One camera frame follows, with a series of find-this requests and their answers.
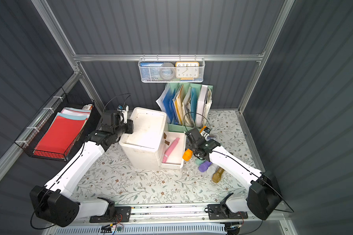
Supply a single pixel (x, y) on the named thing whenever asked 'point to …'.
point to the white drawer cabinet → (143, 149)
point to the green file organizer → (187, 105)
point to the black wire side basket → (59, 105)
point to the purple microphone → (204, 166)
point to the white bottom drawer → (175, 160)
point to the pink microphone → (170, 149)
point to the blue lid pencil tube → (205, 132)
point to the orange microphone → (188, 154)
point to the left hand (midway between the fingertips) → (129, 120)
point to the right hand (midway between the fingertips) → (194, 142)
